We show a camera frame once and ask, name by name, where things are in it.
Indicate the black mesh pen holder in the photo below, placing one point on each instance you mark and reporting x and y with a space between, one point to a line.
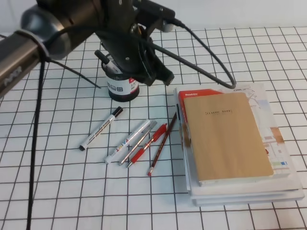
121 87

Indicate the black marker in holder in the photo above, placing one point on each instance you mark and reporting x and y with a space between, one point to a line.
107 63

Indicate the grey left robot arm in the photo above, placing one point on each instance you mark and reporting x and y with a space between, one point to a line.
52 29

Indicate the red gel pen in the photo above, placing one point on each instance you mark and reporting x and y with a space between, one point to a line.
159 132

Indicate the thick white bottom book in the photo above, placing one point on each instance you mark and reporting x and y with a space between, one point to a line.
239 200

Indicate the white paint marker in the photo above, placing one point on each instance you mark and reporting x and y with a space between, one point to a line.
127 141

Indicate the red cover book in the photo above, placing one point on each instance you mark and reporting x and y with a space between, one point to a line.
189 95

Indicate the dark red pencil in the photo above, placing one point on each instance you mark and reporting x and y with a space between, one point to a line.
167 133

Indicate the white illustrated magazine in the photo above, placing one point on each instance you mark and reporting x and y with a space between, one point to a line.
269 131

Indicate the black cap white marker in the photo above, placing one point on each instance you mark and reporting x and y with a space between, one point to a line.
101 128

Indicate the tan classic note notebook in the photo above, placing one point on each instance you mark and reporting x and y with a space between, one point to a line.
227 136

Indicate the black pen beside books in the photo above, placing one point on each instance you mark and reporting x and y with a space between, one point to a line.
179 119

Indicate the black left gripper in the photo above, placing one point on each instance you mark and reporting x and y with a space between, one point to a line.
123 27

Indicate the silver pen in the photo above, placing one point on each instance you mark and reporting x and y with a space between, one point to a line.
140 139

